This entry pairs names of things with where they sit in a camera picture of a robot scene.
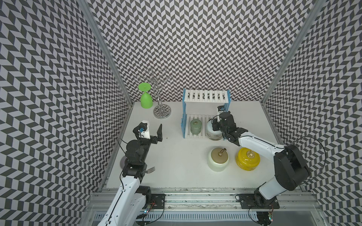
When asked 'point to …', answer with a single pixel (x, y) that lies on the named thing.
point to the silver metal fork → (149, 170)
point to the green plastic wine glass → (146, 101)
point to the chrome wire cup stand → (161, 111)
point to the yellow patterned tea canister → (247, 159)
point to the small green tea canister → (195, 125)
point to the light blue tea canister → (214, 135)
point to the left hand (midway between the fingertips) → (152, 124)
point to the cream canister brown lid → (218, 159)
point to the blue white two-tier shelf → (201, 104)
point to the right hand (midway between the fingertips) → (215, 120)
